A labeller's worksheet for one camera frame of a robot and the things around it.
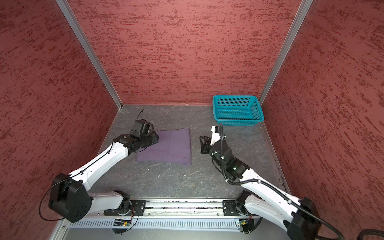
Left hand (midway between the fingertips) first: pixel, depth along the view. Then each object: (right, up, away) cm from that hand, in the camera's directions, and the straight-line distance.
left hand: (157, 140), depth 84 cm
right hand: (+25, +1, -9) cm, 26 cm away
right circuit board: (+48, -40, -13) cm, 64 cm away
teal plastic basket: (+56, +20, +33) cm, 69 cm away
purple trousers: (+8, -6, +11) cm, 14 cm away
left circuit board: (-14, -39, -12) cm, 43 cm away
